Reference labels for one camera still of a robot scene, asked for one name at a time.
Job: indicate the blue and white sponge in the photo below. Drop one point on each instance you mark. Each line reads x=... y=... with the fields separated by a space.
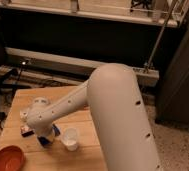
x=50 y=136

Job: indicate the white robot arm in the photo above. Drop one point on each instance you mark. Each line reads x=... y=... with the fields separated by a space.
x=112 y=93

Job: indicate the black and white box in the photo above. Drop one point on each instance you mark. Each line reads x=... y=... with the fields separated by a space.
x=26 y=131

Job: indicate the metal pole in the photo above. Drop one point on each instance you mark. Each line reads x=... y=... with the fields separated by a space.
x=147 y=65

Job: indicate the orange bowl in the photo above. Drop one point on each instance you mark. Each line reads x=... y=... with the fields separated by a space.
x=11 y=158

